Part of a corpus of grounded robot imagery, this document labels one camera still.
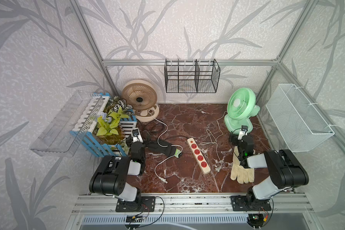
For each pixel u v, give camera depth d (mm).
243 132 806
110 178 450
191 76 1050
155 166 853
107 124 788
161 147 935
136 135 751
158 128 1052
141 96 933
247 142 709
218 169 843
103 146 806
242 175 829
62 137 639
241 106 846
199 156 886
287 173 448
